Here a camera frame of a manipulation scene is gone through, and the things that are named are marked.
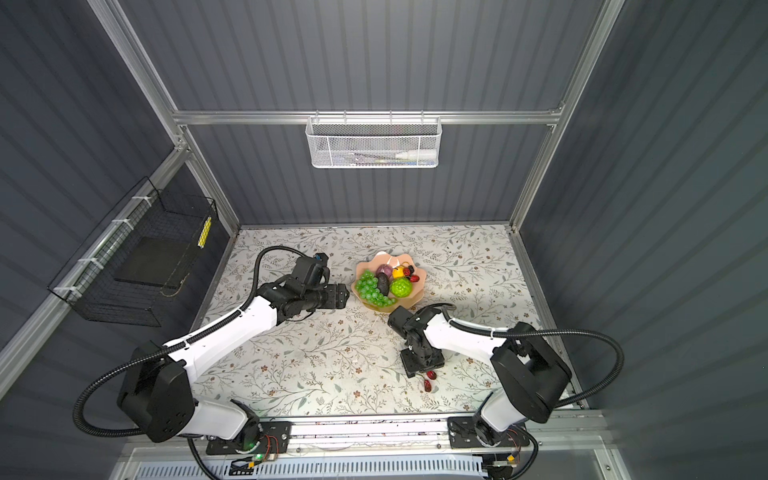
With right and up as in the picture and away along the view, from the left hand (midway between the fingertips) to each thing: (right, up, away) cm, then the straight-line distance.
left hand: (337, 292), depth 85 cm
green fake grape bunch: (+8, 0, +7) cm, 11 cm away
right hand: (+24, -22, -2) cm, 33 cm away
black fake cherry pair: (+22, +6, +15) cm, 27 cm away
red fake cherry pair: (+21, +5, +13) cm, 26 cm away
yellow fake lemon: (+18, +5, +14) cm, 23 cm away
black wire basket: (-48, +12, -10) cm, 51 cm away
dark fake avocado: (+13, +2, +10) cm, 17 cm away
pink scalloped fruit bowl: (+16, +9, +20) cm, 27 cm away
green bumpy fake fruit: (+19, +1, +8) cm, 20 cm away
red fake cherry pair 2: (+25, -24, -5) cm, 35 cm away
